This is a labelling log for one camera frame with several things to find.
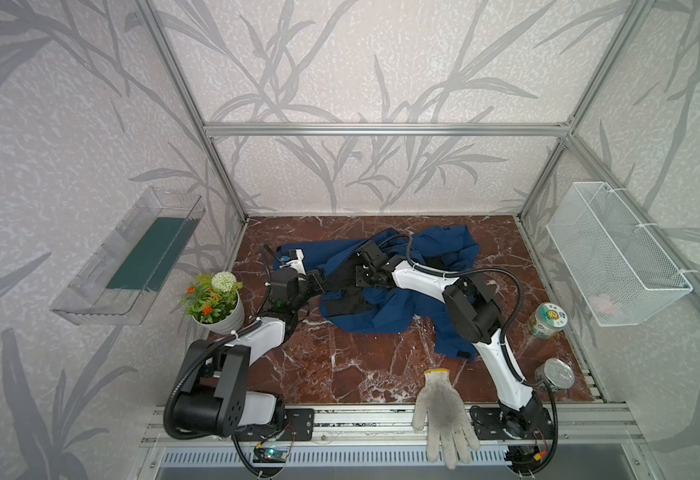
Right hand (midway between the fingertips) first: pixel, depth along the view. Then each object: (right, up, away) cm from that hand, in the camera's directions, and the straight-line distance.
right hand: (359, 269), depth 102 cm
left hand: (-9, +4, -13) cm, 16 cm away
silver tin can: (+52, -25, -25) cm, 63 cm away
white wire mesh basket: (+56, +3, -41) cm, 69 cm away
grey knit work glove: (+23, -35, -27) cm, 50 cm away
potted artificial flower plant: (-38, -7, -23) cm, 45 cm away
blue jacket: (+12, -10, -14) cm, 21 cm away
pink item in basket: (+61, -6, -29) cm, 68 cm away
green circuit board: (-20, -42, -31) cm, 56 cm away
